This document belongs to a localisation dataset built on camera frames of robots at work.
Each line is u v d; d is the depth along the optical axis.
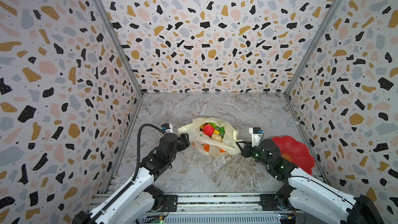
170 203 0.73
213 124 0.92
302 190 0.53
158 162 0.58
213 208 0.73
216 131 0.96
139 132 0.57
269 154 0.59
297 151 0.91
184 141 0.72
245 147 0.73
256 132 0.71
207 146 0.89
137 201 0.57
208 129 0.92
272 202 0.73
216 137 0.92
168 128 0.70
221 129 0.96
